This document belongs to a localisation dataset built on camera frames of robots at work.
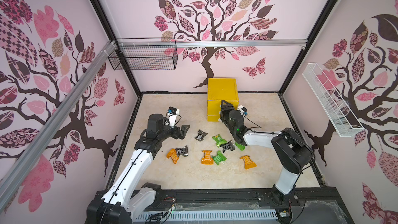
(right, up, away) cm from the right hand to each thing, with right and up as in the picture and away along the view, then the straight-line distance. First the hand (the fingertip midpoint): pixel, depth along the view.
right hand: (218, 103), depth 88 cm
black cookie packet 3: (+6, -26, +2) cm, 26 cm away
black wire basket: (-65, +44, +54) cm, 95 cm away
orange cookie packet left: (-27, -30, -1) cm, 40 cm away
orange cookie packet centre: (-7, -32, -3) cm, 33 cm away
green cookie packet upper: (0, -23, +4) cm, 23 cm away
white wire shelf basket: (+58, 0, -9) cm, 58 cm away
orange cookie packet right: (+16, -34, -3) cm, 38 cm away
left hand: (-21, -12, -9) cm, 26 cm away
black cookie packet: (-11, -20, +6) cm, 24 cm away
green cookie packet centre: (0, -31, -3) cm, 31 cm away
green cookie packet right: (+14, -27, +3) cm, 31 cm away
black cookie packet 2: (-21, -28, 0) cm, 36 cm away
